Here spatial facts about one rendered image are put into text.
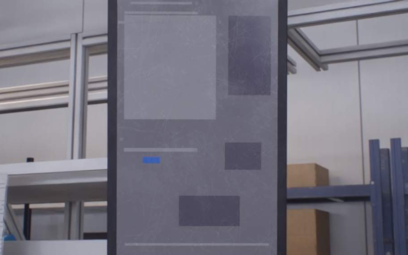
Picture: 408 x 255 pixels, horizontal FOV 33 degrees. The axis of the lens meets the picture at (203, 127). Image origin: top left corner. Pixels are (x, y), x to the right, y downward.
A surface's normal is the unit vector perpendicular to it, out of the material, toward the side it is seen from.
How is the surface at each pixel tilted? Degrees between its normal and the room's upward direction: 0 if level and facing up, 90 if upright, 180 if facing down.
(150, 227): 101
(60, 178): 90
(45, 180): 90
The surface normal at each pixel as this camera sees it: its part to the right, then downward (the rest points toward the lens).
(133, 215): 0.02, 0.00
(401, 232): -0.40, -0.17
